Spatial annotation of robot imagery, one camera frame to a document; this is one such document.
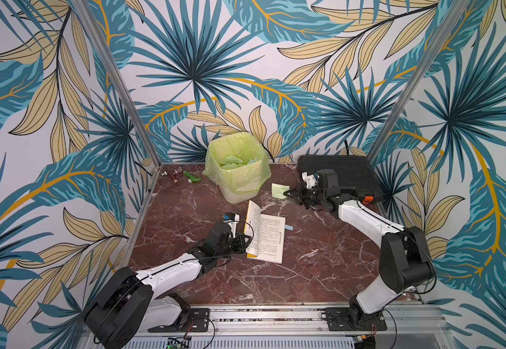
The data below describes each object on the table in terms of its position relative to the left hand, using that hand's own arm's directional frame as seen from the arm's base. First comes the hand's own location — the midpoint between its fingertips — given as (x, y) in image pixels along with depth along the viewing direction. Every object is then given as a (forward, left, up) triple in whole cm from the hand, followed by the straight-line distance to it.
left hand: (250, 241), depth 84 cm
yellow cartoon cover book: (+5, -8, -7) cm, 12 cm away
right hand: (+17, -13, +10) cm, 23 cm away
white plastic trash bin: (+21, +9, 0) cm, 23 cm away
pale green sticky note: (+18, -11, +8) cm, 23 cm away
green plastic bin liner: (+38, +7, +5) cm, 39 cm away
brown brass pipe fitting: (+34, +38, -7) cm, 52 cm away
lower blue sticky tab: (+10, -17, -8) cm, 22 cm away
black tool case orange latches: (+36, -50, 0) cm, 62 cm away
